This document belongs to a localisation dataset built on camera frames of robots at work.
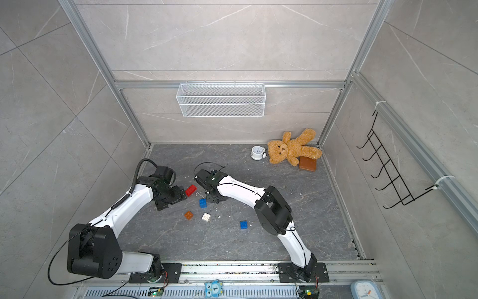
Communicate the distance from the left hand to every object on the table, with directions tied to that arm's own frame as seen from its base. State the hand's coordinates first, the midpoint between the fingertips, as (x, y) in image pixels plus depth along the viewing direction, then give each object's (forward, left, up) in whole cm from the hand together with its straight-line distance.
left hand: (180, 197), depth 86 cm
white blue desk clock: (-38, -74, -6) cm, 83 cm away
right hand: (+1, -17, -4) cm, 18 cm away
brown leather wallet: (+23, -68, -7) cm, 73 cm away
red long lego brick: (+8, -2, -8) cm, 11 cm away
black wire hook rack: (-7, -82, +22) cm, 85 cm away
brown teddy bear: (+31, -60, -2) cm, 68 cm away
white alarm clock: (+31, -40, -5) cm, 50 cm away
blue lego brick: (0, -10, -6) cm, 11 cm away
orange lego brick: (-6, -3, -7) cm, 10 cm away
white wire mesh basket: (+48, -19, +21) cm, 56 cm away
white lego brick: (-7, -11, -8) cm, 15 cm away
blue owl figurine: (-36, -17, -6) cm, 40 cm away
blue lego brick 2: (-11, -30, -8) cm, 33 cm away
